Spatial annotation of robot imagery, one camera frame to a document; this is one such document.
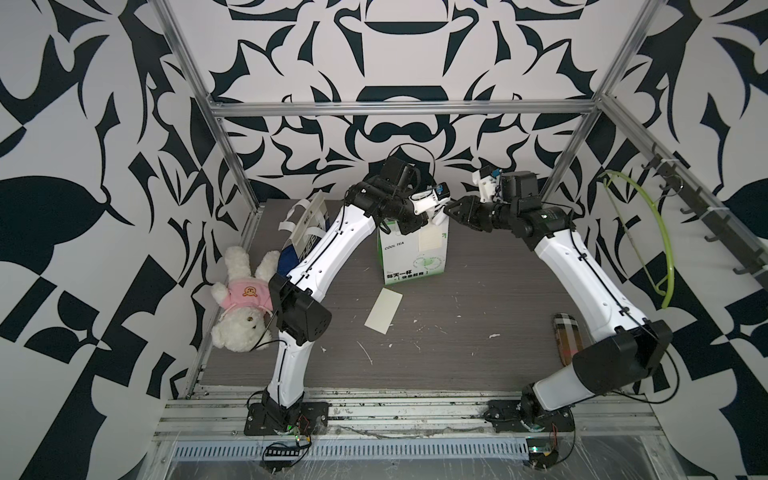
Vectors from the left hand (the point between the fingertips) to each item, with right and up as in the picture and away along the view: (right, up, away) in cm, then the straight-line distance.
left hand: (420, 206), depth 80 cm
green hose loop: (+54, -21, -10) cm, 58 cm away
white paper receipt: (-10, -31, +14) cm, 35 cm away
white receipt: (+3, -8, +3) cm, 9 cm away
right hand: (+6, 0, -5) cm, 8 cm away
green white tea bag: (0, -13, +8) cm, 15 cm away
